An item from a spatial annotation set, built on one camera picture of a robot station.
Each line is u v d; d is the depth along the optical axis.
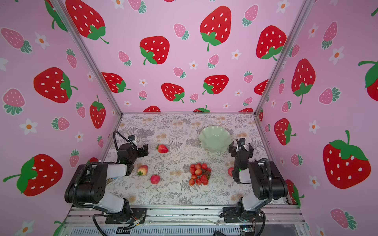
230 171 0.86
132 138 0.83
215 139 1.05
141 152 0.86
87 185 0.46
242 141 0.77
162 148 0.95
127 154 0.74
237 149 0.82
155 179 0.82
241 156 0.69
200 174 0.83
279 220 0.73
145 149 0.89
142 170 0.86
